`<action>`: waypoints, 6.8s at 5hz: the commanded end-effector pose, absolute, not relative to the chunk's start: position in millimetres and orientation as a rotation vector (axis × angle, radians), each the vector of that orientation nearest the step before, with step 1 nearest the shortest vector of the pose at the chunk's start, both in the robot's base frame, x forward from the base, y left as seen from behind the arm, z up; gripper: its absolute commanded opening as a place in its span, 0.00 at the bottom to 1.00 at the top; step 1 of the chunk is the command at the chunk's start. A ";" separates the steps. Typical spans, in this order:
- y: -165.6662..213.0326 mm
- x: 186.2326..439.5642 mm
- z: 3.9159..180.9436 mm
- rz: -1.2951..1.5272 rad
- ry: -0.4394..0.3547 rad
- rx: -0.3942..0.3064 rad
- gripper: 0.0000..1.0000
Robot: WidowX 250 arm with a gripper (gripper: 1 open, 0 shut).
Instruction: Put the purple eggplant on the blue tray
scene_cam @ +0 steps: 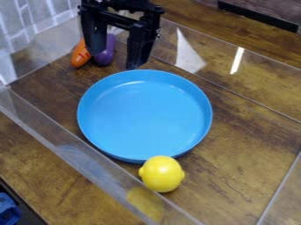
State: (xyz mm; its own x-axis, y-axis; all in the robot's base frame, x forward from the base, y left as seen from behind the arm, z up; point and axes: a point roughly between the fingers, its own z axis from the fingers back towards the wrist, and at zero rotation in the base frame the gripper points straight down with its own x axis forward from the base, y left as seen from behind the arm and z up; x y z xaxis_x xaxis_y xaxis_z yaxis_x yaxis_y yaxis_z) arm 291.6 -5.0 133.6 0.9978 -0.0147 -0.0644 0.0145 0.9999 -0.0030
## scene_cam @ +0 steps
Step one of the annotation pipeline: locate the blue object at corner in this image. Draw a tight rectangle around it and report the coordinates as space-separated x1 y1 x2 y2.
0 192 22 225

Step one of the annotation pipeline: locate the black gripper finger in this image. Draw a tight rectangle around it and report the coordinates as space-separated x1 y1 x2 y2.
81 11 107 55
126 21 161 69

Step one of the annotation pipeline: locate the blue round tray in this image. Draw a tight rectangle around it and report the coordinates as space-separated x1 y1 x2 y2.
77 69 213 163

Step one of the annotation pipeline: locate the yellow toy lemon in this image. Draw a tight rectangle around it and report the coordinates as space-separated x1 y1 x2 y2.
140 156 185 192

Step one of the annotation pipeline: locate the purple toy eggplant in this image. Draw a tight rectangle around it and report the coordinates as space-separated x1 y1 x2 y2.
93 33 117 66

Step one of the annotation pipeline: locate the orange toy carrot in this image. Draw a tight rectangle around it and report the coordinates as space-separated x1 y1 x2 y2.
71 39 93 68

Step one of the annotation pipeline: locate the clear acrylic enclosure wall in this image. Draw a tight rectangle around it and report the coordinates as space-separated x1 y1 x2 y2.
0 0 301 225

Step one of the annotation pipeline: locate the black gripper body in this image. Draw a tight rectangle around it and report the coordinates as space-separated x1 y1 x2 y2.
79 0 165 31

